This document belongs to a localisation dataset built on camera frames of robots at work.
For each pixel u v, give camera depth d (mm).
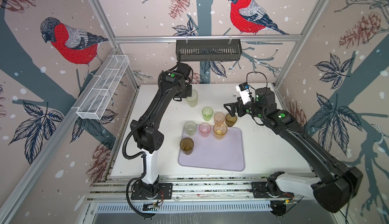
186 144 865
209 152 872
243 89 622
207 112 1008
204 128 946
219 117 985
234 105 637
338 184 367
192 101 810
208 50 1039
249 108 619
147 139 502
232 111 657
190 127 927
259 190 724
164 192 729
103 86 792
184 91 698
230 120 971
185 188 757
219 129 901
